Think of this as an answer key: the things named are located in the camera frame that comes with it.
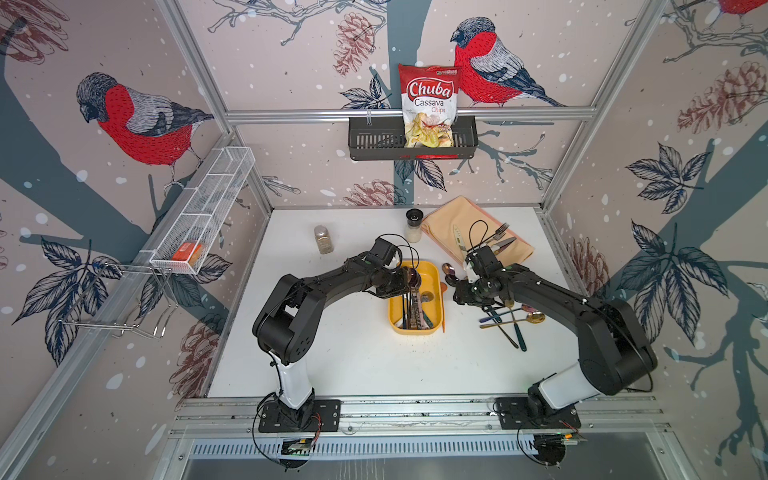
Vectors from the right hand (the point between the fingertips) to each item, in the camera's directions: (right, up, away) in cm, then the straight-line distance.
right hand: (459, 295), depth 91 cm
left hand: (-14, +3, 0) cm, 14 cm away
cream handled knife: (+5, +17, +20) cm, 26 cm away
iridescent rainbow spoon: (-2, +7, +10) cm, 12 cm away
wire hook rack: (-73, +7, -35) cm, 81 cm away
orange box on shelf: (-68, +15, -24) cm, 73 cm away
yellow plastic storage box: (-8, -1, +4) cm, 9 cm away
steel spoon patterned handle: (-12, -8, -3) cm, 15 cm away
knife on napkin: (+22, +16, +19) cm, 33 cm away
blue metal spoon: (-17, -8, -3) cm, 19 cm away
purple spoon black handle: (-14, +4, +6) cm, 16 cm away
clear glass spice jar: (-45, +17, +10) cm, 49 cm away
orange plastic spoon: (-4, +1, +4) cm, 6 cm away
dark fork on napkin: (+21, +20, +23) cm, 37 cm away
